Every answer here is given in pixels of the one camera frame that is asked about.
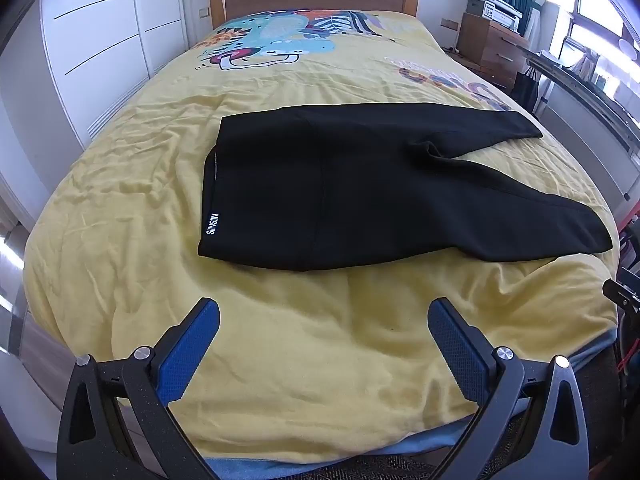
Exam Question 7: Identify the white printer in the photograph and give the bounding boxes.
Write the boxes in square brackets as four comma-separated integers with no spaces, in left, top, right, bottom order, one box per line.
[467,0,523,31]

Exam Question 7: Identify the white wardrobe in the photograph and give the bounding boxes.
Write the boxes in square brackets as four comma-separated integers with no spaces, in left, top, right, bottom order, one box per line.
[40,0,193,148]

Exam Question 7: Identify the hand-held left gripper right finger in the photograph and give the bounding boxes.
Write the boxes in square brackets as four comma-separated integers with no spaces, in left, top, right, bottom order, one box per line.
[427,297,591,480]

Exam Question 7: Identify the blue bed sheet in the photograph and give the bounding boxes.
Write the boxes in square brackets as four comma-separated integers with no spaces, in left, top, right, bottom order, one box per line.
[200,332,618,480]

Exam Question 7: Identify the wooden dresser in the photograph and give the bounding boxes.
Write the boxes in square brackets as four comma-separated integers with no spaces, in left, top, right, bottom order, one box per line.
[459,11,531,93]

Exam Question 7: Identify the black metal bracket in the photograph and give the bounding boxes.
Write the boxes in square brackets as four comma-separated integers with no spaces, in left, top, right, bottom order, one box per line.
[602,267,640,321]

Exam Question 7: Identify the yellow printed blanket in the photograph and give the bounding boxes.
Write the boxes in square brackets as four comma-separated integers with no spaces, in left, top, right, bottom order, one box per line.
[22,9,621,466]

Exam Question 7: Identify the window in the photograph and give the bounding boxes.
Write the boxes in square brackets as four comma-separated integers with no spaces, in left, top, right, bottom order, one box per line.
[550,0,640,106]

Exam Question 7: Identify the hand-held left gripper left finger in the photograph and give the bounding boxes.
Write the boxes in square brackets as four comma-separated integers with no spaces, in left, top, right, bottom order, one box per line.
[56,297,223,480]

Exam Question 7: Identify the dark bag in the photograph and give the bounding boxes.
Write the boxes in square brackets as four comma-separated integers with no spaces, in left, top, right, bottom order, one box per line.
[511,71,542,112]

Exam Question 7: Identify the black pants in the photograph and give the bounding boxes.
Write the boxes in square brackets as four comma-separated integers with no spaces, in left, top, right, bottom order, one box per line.
[196,102,613,273]

